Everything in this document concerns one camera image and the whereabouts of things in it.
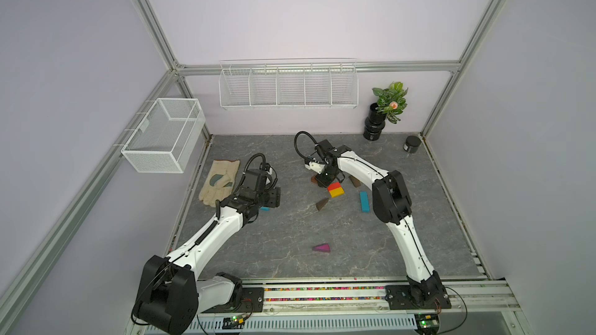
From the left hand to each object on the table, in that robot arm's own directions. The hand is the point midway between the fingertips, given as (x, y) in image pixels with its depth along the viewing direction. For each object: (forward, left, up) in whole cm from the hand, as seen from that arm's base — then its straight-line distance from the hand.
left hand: (272, 192), depth 85 cm
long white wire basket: (+43, -8, +18) cm, 47 cm away
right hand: (+12, -21, -12) cm, 27 cm away
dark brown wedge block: (0, -18, -12) cm, 22 cm away
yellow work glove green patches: (+14, +25, -11) cm, 30 cm away
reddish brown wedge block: (+7, -16, -5) cm, 19 cm away
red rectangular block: (+7, -25, -11) cm, 28 cm away
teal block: (-9, +1, +5) cm, 11 cm away
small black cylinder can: (+27, -67, -9) cm, 72 cm away
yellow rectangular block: (+5, -26, -12) cm, 29 cm away
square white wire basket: (+15, +38, +13) cm, 43 cm away
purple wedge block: (-18, -18, -11) cm, 28 cm away
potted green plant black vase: (+31, -51, +14) cm, 61 cm away
